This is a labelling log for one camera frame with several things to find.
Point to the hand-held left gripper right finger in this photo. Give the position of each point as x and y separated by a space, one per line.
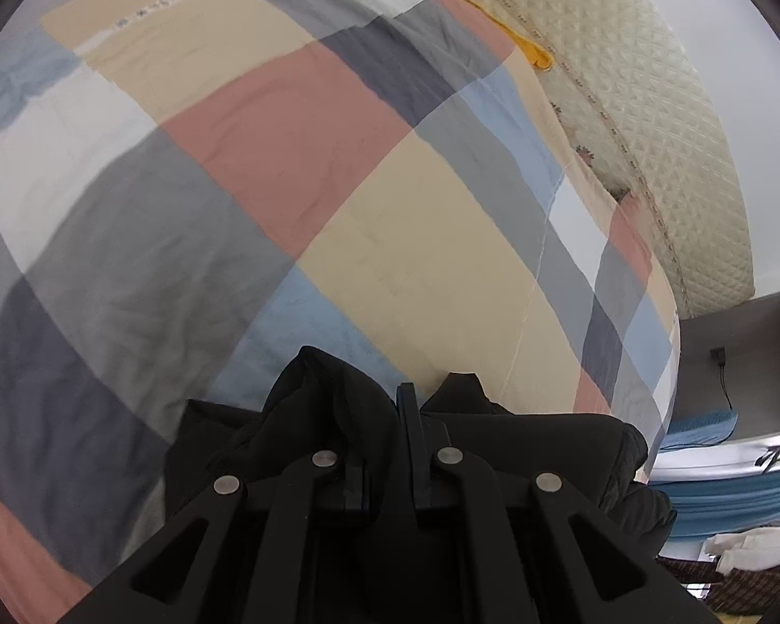
411 455

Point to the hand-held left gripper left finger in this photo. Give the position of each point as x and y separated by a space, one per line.
328 478

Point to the black puffer jacket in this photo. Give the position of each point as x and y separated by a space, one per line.
559 455

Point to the blue cloth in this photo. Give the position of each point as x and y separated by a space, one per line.
702 426

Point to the checked patchwork quilt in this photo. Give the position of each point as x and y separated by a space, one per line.
299 175

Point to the blue curtain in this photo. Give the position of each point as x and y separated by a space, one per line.
721 500

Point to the brown patterned cloth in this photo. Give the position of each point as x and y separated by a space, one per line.
708 578

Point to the beige floral pillow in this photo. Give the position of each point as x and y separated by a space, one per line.
591 162

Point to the white and grey wardrobe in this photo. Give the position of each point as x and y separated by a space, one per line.
741 351

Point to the white cloth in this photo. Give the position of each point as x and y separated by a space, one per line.
754 549

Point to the yellow pillow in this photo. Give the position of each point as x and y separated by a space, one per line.
526 45

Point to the cream quilted headboard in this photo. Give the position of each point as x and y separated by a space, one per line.
624 65

